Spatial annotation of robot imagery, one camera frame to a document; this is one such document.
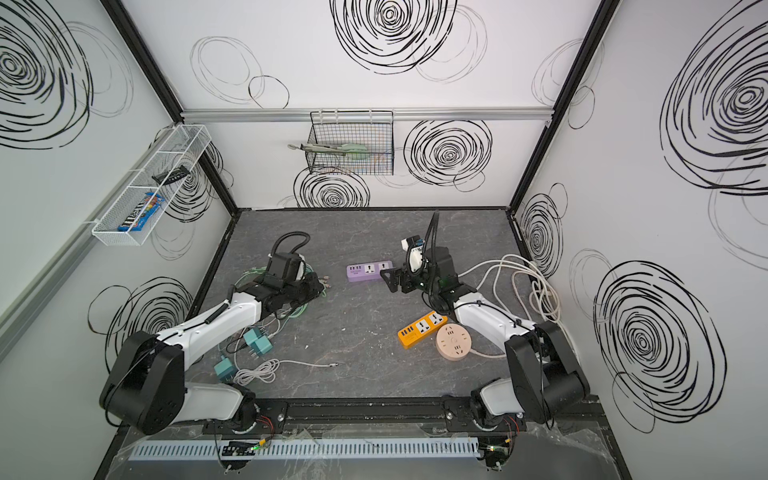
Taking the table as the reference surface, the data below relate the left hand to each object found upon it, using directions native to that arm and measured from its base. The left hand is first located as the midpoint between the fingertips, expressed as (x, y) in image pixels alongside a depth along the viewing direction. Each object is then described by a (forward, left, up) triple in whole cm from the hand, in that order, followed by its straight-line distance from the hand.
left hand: (329, 285), depth 87 cm
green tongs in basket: (+35, -1, +23) cm, 42 cm away
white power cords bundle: (+10, -61, -9) cm, 62 cm away
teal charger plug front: (-23, +25, -6) cm, 35 cm away
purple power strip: (+10, -10, -7) cm, 16 cm away
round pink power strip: (-13, -37, -8) cm, 40 cm away
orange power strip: (-9, -28, -7) cm, 30 cm away
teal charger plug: (-15, +19, -8) cm, 25 cm away
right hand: (+4, -19, +5) cm, 20 cm away
